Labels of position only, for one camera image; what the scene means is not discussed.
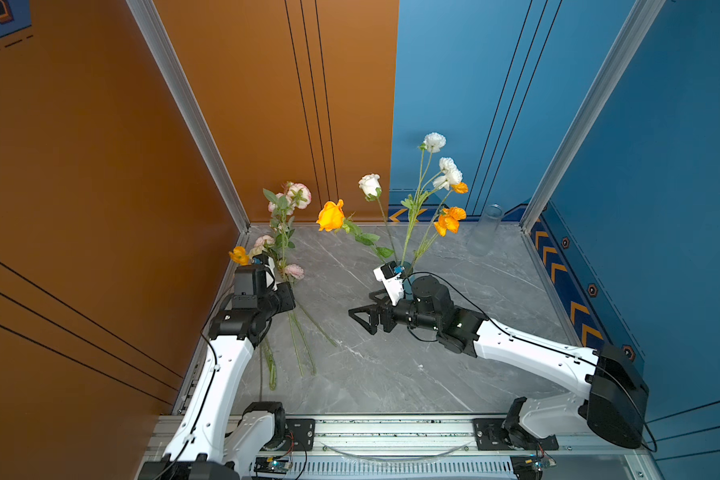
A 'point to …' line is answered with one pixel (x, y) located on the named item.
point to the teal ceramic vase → (408, 268)
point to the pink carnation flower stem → (283, 200)
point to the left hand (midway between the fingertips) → (288, 286)
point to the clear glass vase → (485, 230)
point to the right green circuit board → (530, 466)
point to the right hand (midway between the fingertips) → (358, 306)
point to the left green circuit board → (272, 464)
